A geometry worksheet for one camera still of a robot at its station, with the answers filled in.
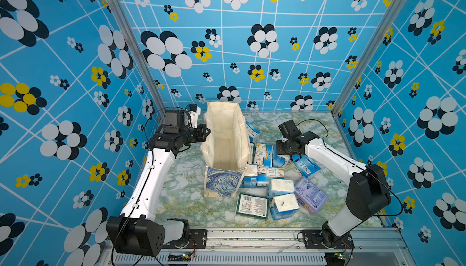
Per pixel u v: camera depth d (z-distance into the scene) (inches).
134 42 34.1
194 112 26.3
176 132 22.0
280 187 29.5
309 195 31.3
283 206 27.7
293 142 25.2
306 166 34.4
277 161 33.5
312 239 28.8
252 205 30.4
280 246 28.7
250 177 31.0
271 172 33.9
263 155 36.0
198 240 29.0
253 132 38.8
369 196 17.6
